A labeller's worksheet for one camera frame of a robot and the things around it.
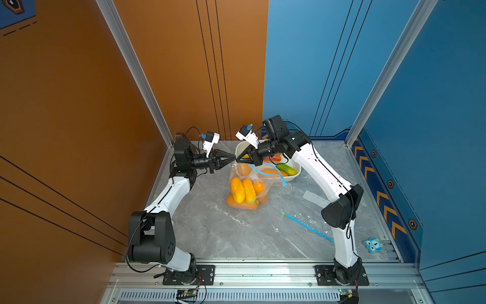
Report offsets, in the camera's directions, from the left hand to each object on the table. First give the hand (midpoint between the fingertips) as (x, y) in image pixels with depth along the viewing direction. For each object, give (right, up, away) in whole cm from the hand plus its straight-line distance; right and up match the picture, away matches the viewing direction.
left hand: (234, 158), depth 73 cm
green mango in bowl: (+25, -6, +26) cm, 37 cm away
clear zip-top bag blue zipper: (+6, -12, +11) cm, 17 cm away
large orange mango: (-2, -20, +11) cm, 22 cm away
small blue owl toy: (+59, -37, +6) cm, 70 cm away
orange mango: (+10, -14, +9) cm, 20 cm away
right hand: (+2, 0, 0) cm, 2 cm away
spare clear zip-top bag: (+34, -24, +19) cm, 46 cm away
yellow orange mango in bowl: (+4, -4, 0) cm, 6 cm away
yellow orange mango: (+1, -14, +7) cm, 16 cm away
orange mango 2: (+14, -5, -5) cm, 15 cm away
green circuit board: (-15, -51, -2) cm, 53 cm away
